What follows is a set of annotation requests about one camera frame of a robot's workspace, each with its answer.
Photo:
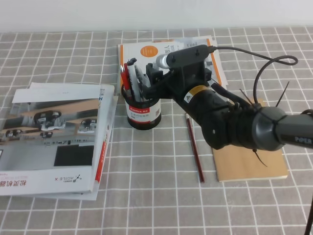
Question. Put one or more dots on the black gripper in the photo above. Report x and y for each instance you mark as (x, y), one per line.
(181, 84)

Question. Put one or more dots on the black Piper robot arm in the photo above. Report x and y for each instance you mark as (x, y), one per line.
(224, 118)

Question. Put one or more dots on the white marker in holder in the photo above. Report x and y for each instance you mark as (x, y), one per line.
(142, 81)

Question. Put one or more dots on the black mesh pen holder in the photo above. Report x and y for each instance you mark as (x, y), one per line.
(142, 115)

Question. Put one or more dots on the red pen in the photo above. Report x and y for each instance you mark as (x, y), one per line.
(126, 82)

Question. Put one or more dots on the white marker black cap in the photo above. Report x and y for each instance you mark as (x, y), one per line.
(133, 79)

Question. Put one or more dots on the papers under ROS book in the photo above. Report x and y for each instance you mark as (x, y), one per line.
(220, 71)

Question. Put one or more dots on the grey checked tablecloth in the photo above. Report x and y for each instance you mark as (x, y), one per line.
(150, 184)

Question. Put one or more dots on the red pencil with eraser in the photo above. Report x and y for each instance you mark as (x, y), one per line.
(194, 149)

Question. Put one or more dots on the white Agilex brochure book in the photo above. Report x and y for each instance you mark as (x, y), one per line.
(48, 142)

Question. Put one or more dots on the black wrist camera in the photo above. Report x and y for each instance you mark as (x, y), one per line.
(184, 57)

